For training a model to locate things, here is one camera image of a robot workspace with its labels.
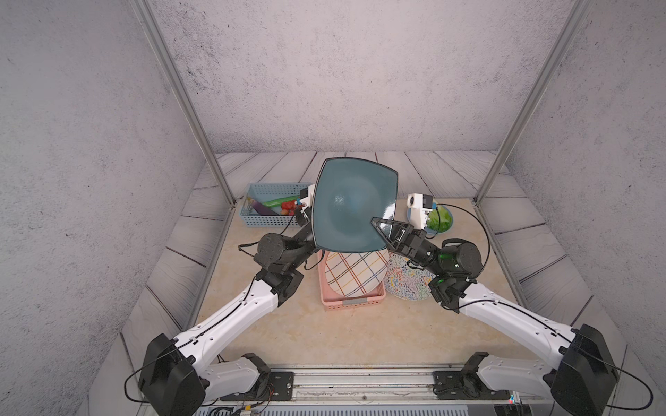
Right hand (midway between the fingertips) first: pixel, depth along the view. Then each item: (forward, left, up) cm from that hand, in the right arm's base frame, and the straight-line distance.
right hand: (376, 227), depth 53 cm
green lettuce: (+36, -33, -40) cm, 64 cm away
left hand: (+2, +4, +4) cm, 6 cm away
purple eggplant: (+46, +44, -43) cm, 77 cm away
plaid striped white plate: (+13, +3, -41) cm, 44 cm away
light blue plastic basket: (+56, +46, -42) cm, 83 cm away
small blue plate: (+34, -27, -44) cm, 62 cm away
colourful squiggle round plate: (+12, -14, -45) cm, 49 cm away
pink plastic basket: (+4, +12, -43) cm, 45 cm away
